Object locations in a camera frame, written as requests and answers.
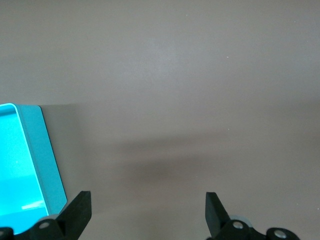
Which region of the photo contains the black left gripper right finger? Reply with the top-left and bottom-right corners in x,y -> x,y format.
204,191 -> 300,240

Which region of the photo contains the turquoise plastic bin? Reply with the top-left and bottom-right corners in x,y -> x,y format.
0,102 -> 68,236

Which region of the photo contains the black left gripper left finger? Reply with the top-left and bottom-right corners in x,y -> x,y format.
0,191 -> 92,240

